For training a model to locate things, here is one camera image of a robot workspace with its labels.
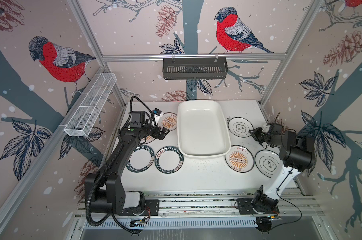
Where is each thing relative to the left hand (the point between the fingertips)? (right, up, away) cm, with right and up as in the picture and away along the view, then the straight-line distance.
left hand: (161, 126), depth 82 cm
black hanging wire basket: (+22, +41, +24) cm, 52 cm away
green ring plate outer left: (-14, -21, +8) cm, 27 cm away
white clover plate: (+54, -2, +24) cm, 59 cm away
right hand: (+59, -5, +19) cm, 62 cm away
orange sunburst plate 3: (+48, -21, +8) cm, 53 cm away
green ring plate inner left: (+3, -21, +8) cm, 23 cm away
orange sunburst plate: (+1, +2, +28) cm, 28 cm away
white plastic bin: (+26, -5, +21) cm, 34 cm away
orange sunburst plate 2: (-5, -5, -11) cm, 13 cm away
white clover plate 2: (+64, -23, +5) cm, 68 cm away
